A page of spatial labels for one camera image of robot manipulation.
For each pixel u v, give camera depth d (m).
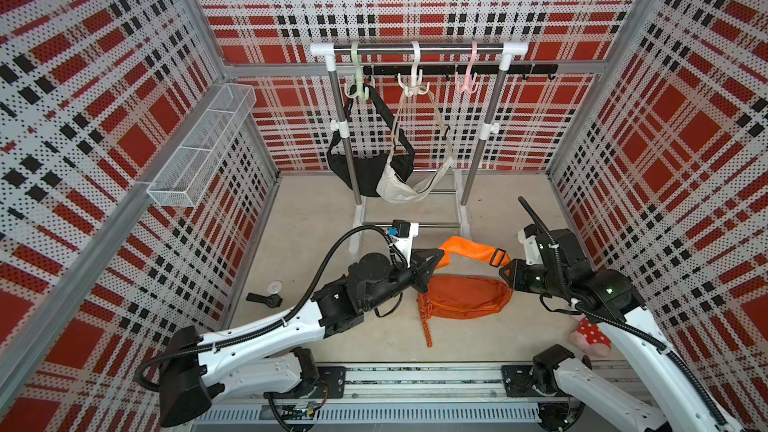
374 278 0.48
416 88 0.71
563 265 0.50
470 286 0.85
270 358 0.47
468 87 0.69
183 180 0.69
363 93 0.69
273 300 0.88
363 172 0.99
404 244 0.57
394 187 0.88
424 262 0.57
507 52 0.62
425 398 0.73
